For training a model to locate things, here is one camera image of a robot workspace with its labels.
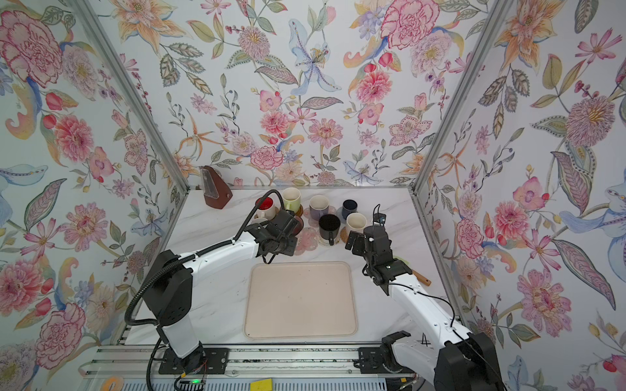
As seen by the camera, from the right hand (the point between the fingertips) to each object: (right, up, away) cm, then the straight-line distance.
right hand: (362, 234), depth 85 cm
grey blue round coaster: (-5, +7, +25) cm, 27 cm away
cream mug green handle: (-26, +13, +17) cm, 34 cm away
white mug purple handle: (-14, +10, +24) cm, 30 cm away
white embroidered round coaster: (-12, -4, +14) cm, 18 cm away
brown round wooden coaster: (-23, +8, +26) cm, 35 cm away
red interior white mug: (-37, +8, +19) cm, 42 cm away
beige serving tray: (-21, -23, +1) cm, 31 cm away
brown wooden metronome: (-60, +17, +25) cm, 67 cm away
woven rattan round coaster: (-4, -1, +18) cm, 18 cm away
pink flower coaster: (-19, -4, +17) cm, 26 cm away
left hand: (-24, -4, +4) cm, 25 cm away
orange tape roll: (-74, -42, -13) cm, 86 cm away
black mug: (-11, +2, +12) cm, 16 cm away
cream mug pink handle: (0, +4, +14) cm, 14 cm away
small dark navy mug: (-2, +10, +19) cm, 22 cm away
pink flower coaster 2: (-20, +7, +26) cm, 34 cm away
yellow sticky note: (-31, -41, -16) cm, 54 cm away
